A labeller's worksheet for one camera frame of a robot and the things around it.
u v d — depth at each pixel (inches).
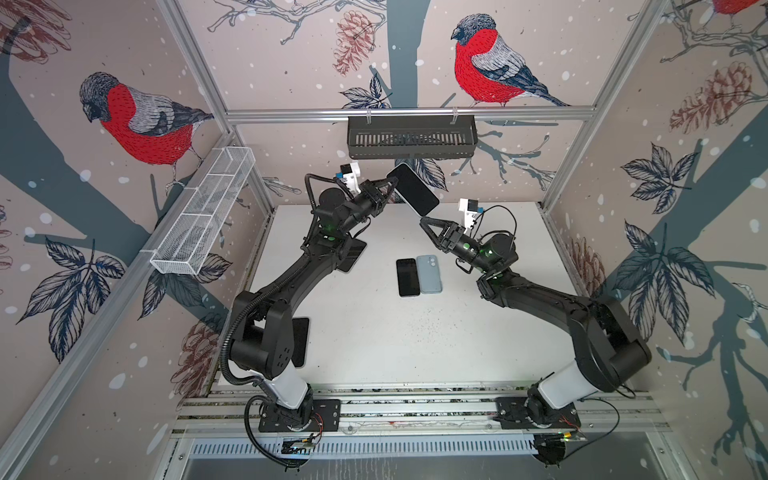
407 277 38.8
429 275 39.8
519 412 28.7
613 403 25.8
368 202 27.1
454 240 26.4
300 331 36.0
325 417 28.8
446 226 27.2
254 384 19.7
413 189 28.8
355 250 42.6
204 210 31.2
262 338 17.7
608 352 17.5
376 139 41.9
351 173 28.1
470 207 28.0
